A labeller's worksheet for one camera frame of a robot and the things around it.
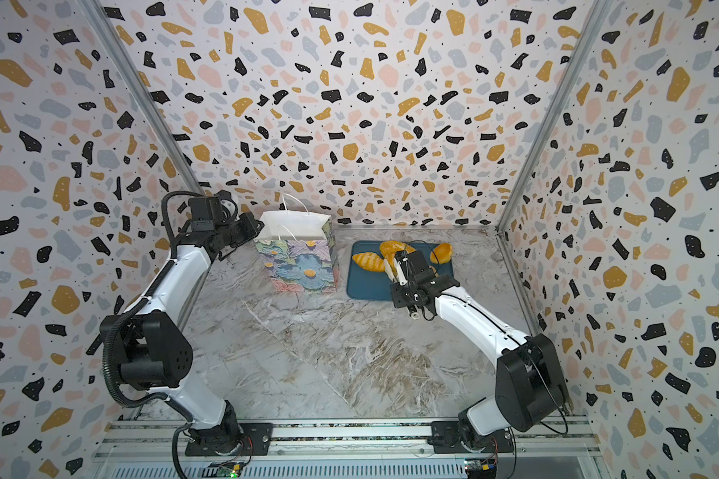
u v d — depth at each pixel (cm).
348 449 73
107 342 39
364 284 105
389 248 109
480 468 72
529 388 43
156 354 46
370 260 106
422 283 64
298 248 85
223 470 70
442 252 105
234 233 75
